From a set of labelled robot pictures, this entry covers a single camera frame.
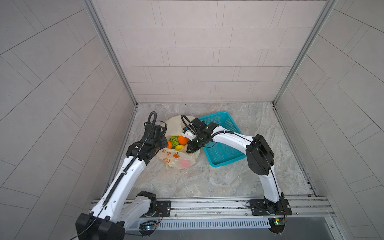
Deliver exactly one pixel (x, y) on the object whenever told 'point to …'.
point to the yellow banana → (179, 147)
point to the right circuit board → (277, 225)
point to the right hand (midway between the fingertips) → (187, 151)
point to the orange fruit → (183, 140)
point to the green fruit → (174, 141)
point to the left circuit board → (147, 228)
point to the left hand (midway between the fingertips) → (166, 137)
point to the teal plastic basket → (218, 154)
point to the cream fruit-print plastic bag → (172, 158)
